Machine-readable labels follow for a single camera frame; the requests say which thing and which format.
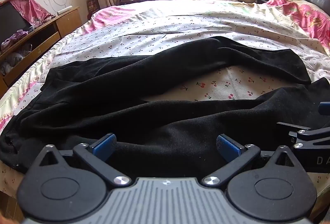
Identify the purple cloth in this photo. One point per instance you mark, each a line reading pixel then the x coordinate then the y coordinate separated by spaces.
pixel 14 37

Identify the television with pink cover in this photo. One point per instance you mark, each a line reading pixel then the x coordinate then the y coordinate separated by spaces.
pixel 33 7

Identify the cream pink floral bedspread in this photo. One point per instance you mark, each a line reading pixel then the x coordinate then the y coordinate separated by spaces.
pixel 15 108

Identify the white roll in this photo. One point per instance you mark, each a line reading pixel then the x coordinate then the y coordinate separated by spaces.
pixel 63 10

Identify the pink floral quilt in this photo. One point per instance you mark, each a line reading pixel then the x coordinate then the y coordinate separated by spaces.
pixel 304 15

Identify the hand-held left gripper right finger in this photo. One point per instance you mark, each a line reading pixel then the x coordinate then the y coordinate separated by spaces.
pixel 228 148

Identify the black pants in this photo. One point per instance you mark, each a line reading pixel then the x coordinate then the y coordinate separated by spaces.
pixel 129 85

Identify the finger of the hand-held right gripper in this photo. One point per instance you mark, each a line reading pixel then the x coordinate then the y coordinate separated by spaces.
pixel 324 108
pixel 309 133

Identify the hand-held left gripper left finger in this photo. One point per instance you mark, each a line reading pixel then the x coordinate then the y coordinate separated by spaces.
pixel 104 146

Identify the black television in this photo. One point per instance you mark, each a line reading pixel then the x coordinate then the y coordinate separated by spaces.
pixel 10 20

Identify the wooden cabinet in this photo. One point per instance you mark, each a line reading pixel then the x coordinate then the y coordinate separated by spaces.
pixel 67 20

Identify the bed with floral sheet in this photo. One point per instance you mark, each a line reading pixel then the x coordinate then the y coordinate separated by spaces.
pixel 180 30

